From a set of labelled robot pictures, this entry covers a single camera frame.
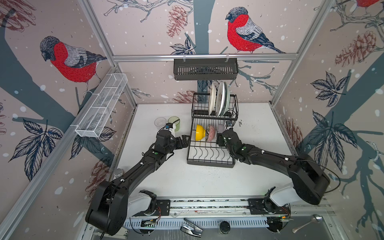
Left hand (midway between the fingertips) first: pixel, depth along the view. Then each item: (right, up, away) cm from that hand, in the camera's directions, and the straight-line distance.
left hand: (184, 137), depth 83 cm
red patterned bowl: (+17, +2, +9) cm, 19 cm away
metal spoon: (+64, -36, -14) cm, 75 cm away
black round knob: (+19, -34, -23) cm, 45 cm away
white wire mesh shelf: (-43, +8, -13) cm, 45 cm away
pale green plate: (+24, +19, -6) cm, 31 cm away
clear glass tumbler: (-19, +8, +20) cm, 29 cm away
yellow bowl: (+10, +2, +9) cm, 14 cm away
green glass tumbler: (-10, +10, +18) cm, 23 cm away
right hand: (+22, +1, +5) cm, 22 cm away
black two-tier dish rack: (+11, -9, +12) cm, 18 cm away
